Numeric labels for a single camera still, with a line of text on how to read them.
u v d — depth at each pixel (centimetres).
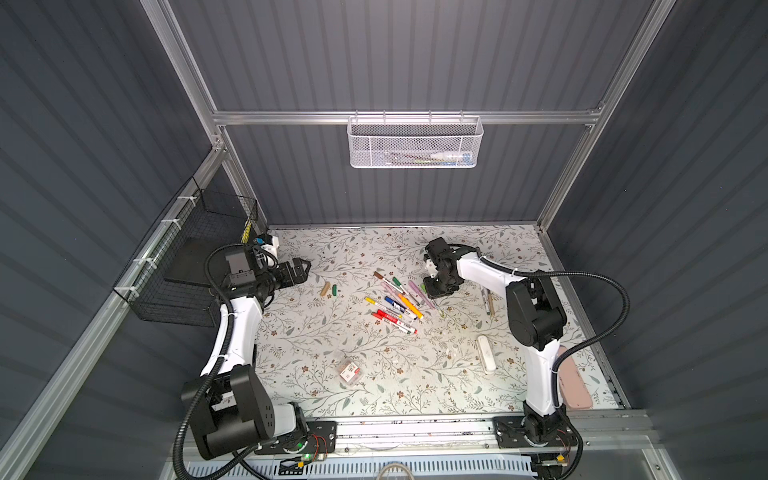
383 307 96
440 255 82
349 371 82
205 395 41
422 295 99
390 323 93
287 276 74
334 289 102
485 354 84
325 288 102
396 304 96
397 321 93
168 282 69
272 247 75
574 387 79
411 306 96
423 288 89
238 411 41
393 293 100
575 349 56
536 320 55
